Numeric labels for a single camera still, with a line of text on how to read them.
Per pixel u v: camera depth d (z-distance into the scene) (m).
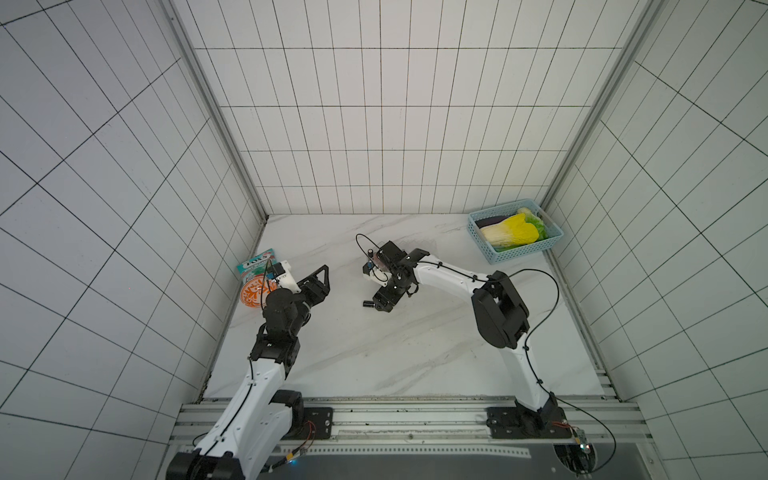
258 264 1.04
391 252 0.78
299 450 0.68
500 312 0.55
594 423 0.64
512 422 0.72
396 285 0.81
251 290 0.94
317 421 0.73
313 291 0.70
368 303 0.92
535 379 0.60
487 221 1.12
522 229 1.05
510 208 1.14
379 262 0.84
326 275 0.76
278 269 0.69
